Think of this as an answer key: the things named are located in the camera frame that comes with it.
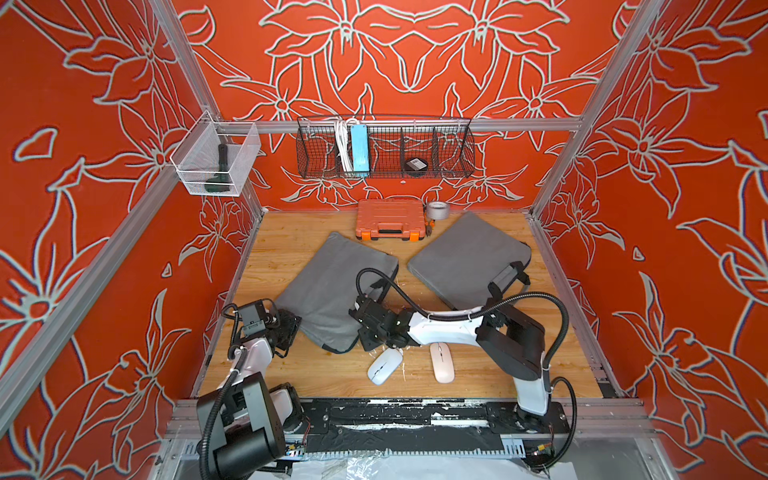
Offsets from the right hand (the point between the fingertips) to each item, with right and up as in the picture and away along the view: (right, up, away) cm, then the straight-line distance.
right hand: (360, 330), depth 87 cm
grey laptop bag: (-12, +10, +6) cm, 17 cm away
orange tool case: (+10, +35, +24) cm, 43 cm away
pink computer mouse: (+23, -7, -8) cm, 26 cm away
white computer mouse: (+7, -7, -8) cm, 13 cm away
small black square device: (+18, +51, +8) cm, 55 cm away
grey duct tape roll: (+29, +39, +28) cm, 56 cm away
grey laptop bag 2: (+38, +19, +13) cm, 45 cm away
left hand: (-19, +4, +2) cm, 19 cm away
